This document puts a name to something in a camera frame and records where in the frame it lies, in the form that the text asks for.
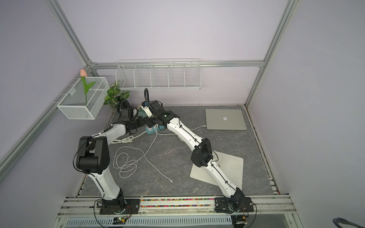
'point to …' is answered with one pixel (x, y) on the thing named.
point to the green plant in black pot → (116, 95)
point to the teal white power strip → (150, 130)
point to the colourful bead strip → (177, 205)
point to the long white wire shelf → (159, 73)
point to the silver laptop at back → (221, 119)
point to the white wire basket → (73, 105)
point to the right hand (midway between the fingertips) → (146, 118)
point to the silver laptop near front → (231, 166)
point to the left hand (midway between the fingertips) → (144, 120)
